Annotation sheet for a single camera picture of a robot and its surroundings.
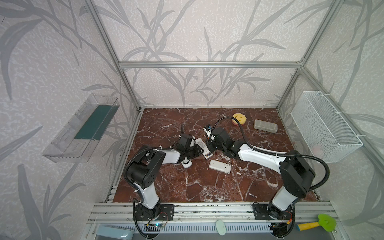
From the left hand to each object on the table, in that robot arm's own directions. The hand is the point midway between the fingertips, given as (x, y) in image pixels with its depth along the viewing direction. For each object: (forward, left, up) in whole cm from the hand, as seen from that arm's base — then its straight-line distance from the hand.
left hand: (205, 147), depth 94 cm
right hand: (+3, -1, +10) cm, 10 cm away
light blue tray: (-44, +41, +1) cm, 59 cm away
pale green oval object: (-41, -7, 0) cm, 42 cm away
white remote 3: (-11, -9, -3) cm, 14 cm away
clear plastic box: (+18, -43, -1) cm, 47 cm away
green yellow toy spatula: (-39, -57, +1) cm, 69 cm away
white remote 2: (-3, -1, -2) cm, 4 cm away
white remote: (-12, +11, +4) cm, 16 cm away
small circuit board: (-40, +24, -3) cm, 47 cm away
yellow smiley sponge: (+25, -27, -1) cm, 37 cm away
